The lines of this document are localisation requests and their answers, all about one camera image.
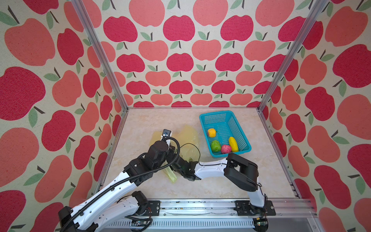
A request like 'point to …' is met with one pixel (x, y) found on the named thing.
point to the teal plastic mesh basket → (220, 126)
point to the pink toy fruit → (225, 149)
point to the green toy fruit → (216, 146)
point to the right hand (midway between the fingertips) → (166, 157)
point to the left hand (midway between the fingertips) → (173, 144)
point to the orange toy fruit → (211, 133)
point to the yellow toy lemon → (233, 144)
